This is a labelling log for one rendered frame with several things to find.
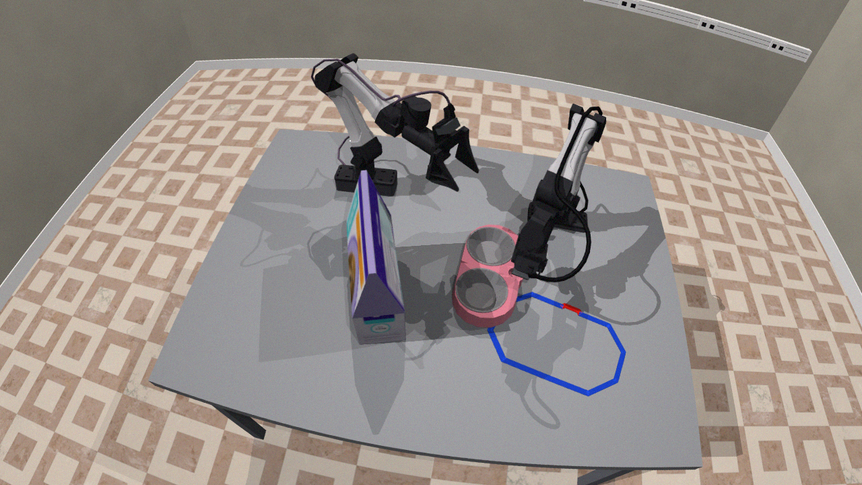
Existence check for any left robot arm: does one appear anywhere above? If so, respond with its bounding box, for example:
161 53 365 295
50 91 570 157
511 104 606 280

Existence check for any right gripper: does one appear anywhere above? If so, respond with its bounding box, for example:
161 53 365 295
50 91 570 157
416 126 479 192

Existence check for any blue tape outline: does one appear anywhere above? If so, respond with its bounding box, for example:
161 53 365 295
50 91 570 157
488 292 626 396

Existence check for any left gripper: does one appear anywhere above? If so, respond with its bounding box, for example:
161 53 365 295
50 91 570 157
511 233 550 273

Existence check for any grey steel bowl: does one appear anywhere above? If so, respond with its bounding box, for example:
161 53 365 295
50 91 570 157
467 227 515 266
455 268 508 313

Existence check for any white puppy food bag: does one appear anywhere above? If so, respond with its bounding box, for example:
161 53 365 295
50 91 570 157
347 170 406 344

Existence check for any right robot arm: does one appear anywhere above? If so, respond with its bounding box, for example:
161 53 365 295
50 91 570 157
314 53 461 187

